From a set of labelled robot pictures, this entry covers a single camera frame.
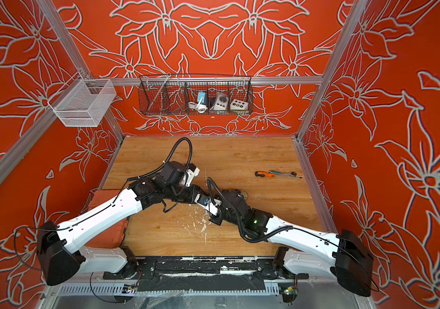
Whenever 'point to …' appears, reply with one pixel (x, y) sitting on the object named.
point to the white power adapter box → (222, 102)
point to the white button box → (238, 104)
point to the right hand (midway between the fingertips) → (199, 203)
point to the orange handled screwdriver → (262, 174)
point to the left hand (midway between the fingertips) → (206, 195)
